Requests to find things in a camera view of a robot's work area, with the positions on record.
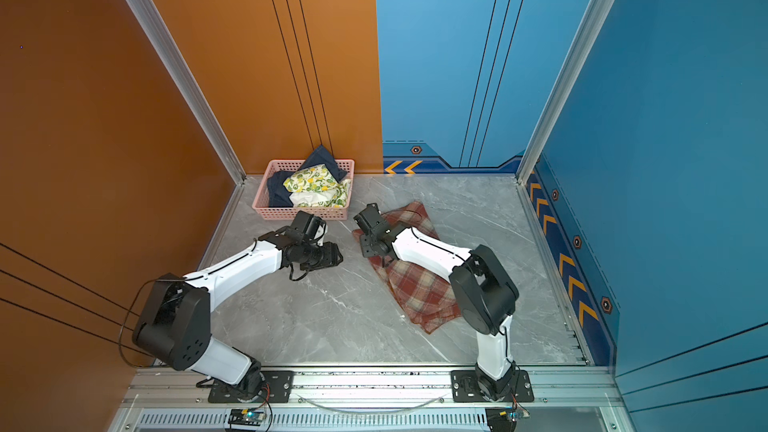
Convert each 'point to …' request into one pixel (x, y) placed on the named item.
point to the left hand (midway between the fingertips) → (337, 256)
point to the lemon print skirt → (316, 186)
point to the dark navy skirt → (279, 195)
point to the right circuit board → (503, 419)
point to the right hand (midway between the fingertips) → (370, 243)
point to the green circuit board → (246, 417)
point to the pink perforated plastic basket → (261, 201)
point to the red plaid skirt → (426, 296)
